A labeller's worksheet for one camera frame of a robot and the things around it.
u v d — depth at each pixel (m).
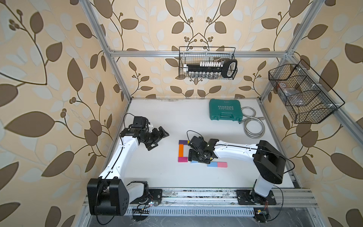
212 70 0.85
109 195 0.39
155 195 0.74
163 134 0.75
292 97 0.70
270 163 0.45
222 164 0.84
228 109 1.08
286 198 0.75
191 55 0.91
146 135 0.68
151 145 0.76
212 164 0.84
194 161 0.77
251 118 1.03
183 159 0.87
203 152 0.66
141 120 0.64
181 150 0.91
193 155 0.77
